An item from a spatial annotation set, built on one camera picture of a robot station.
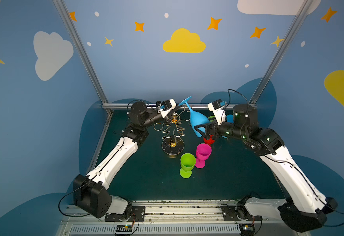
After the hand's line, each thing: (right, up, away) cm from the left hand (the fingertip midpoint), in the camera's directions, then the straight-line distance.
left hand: (178, 101), depth 65 cm
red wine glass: (+21, -21, +27) cm, 40 cm away
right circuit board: (+35, -64, +9) cm, 73 cm away
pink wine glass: (+14, -26, +15) cm, 34 cm away
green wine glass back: (+6, -32, +17) cm, 37 cm away
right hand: (+11, -10, -2) cm, 14 cm away
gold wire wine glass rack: (-2, -24, +34) cm, 41 cm away
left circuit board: (-27, -64, +8) cm, 70 cm away
